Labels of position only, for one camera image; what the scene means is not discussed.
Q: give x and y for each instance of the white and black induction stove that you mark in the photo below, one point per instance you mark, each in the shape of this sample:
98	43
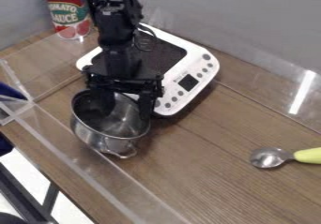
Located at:
186	64

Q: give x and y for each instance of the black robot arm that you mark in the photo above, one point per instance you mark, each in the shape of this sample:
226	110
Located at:
117	18

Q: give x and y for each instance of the spoon with yellow handle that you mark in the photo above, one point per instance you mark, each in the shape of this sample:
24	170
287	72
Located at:
272	157

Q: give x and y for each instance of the black table leg frame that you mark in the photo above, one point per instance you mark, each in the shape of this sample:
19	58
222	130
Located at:
34	212

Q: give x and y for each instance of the clear acrylic barrier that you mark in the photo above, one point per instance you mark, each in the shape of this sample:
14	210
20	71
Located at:
36	123

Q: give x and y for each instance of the tomato sauce can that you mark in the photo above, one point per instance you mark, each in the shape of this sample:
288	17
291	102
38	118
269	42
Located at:
70	18

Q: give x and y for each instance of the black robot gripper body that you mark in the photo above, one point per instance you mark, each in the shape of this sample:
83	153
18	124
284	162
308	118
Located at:
117	71

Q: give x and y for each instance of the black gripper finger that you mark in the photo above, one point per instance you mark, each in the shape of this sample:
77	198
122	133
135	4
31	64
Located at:
102	100
145	105

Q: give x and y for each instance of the dark blue object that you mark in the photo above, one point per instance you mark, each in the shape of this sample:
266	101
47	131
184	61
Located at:
10	92

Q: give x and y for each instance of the silver steel pot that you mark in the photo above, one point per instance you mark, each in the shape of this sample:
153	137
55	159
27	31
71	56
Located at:
114	133

